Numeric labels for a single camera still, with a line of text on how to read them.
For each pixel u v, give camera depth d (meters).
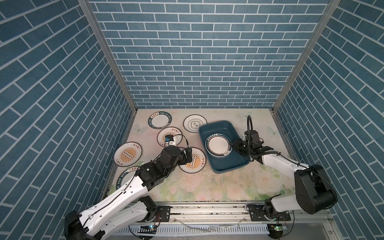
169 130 1.07
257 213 0.74
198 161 0.92
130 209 0.57
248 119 0.72
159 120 1.12
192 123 1.12
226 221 0.72
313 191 0.43
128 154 0.96
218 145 0.99
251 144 0.69
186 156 0.67
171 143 0.66
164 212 0.74
